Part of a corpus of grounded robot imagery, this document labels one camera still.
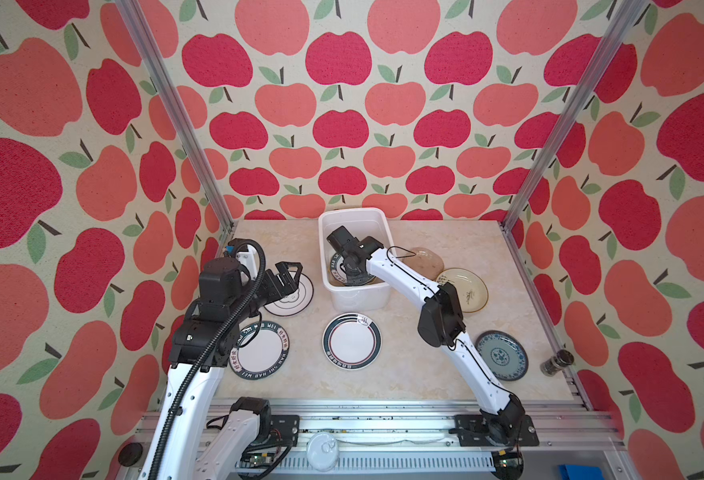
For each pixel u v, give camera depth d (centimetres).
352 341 89
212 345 42
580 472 67
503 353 87
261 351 87
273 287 57
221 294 46
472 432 73
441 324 61
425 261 108
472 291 101
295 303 98
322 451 68
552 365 80
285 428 75
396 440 74
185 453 38
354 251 72
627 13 69
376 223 103
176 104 86
